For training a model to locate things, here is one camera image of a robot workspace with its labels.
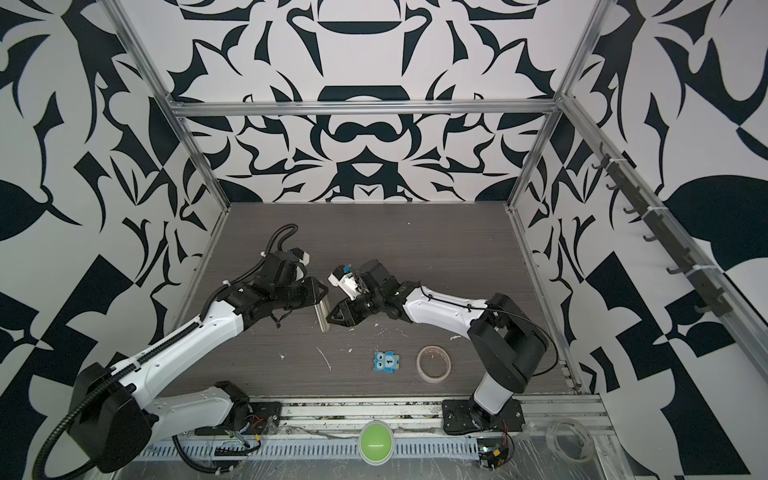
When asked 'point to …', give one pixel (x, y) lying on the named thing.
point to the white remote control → (322, 311)
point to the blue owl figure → (386, 361)
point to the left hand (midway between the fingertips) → (329, 285)
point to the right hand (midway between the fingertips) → (331, 318)
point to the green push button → (376, 442)
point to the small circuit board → (492, 458)
